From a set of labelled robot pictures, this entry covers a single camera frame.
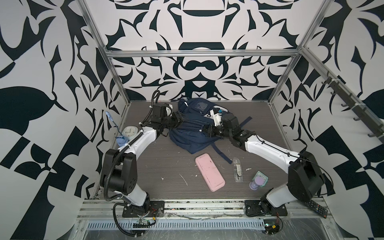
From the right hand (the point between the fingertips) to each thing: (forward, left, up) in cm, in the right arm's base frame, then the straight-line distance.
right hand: (202, 127), depth 81 cm
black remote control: (-35, -55, -21) cm, 68 cm away
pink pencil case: (-17, -4, -19) cm, 26 cm away
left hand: (+7, +8, +1) cm, 11 cm away
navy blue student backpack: (-1, +9, -9) cm, 12 cm away
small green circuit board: (-42, -31, -22) cm, 57 cm away
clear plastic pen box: (-17, -20, -19) cm, 32 cm away
